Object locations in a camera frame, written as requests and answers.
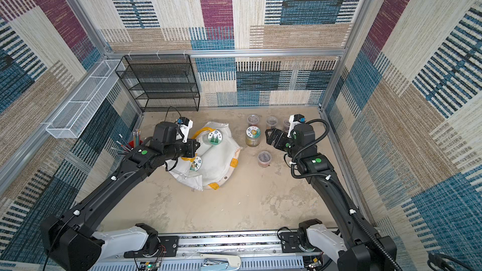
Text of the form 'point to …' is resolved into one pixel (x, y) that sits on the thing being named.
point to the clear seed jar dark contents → (286, 124)
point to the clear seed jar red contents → (272, 121)
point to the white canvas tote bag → (215, 160)
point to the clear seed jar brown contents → (264, 159)
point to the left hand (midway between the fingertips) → (201, 143)
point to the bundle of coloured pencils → (125, 148)
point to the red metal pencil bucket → (131, 143)
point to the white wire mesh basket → (73, 118)
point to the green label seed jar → (253, 136)
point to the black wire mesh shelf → (161, 83)
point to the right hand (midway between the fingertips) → (275, 137)
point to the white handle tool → (219, 262)
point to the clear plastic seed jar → (253, 119)
